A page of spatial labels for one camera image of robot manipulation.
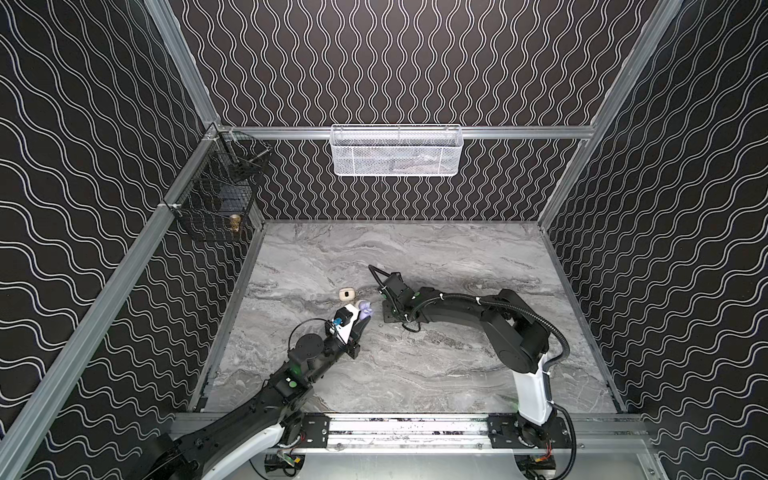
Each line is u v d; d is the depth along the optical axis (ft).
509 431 2.44
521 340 1.69
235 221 2.70
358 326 2.40
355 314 2.18
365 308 2.52
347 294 3.20
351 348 2.25
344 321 2.10
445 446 2.43
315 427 2.46
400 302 2.45
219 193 3.00
